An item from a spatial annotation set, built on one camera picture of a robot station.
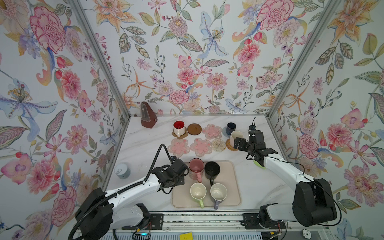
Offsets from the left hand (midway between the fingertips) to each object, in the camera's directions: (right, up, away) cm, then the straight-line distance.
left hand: (183, 180), depth 82 cm
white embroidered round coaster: (+23, +17, +21) cm, 36 cm away
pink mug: (+7, +6, +6) cm, 11 cm away
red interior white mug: (-4, +29, +24) cm, 38 cm away
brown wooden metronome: (-27, +37, +27) cm, 53 cm away
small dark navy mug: (+32, +30, +22) cm, 49 cm away
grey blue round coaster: (+28, +27, +28) cm, 48 cm away
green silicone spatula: (+33, +13, -17) cm, 39 cm away
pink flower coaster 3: (+11, +16, +22) cm, 29 cm away
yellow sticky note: (+2, -21, -14) cm, 25 cm away
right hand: (+35, +22, +8) cm, 42 cm away
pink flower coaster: (+20, +26, +29) cm, 43 cm away
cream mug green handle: (+8, -6, 0) cm, 10 cm away
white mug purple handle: (+19, -7, 0) cm, 21 cm away
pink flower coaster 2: (-4, +16, +21) cm, 27 cm away
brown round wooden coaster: (+6, +29, +32) cm, 43 cm away
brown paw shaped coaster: (0, +24, +26) cm, 36 cm away
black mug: (+16, +5, +5) cm, 18 cm away
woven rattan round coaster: (+30, +17, +19) cm, 39 cm away
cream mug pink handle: (+33, +25, +17) cm, 45 cm away
